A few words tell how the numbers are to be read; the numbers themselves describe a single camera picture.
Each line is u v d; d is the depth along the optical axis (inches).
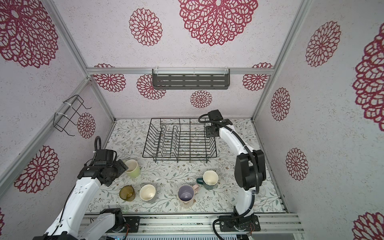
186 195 32.0
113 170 27.4
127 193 32.8
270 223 29.9
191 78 38.1
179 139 41.7
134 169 32.4
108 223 23.8
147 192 32.5
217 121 26.1
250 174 19.4
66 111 29.9
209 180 34.1
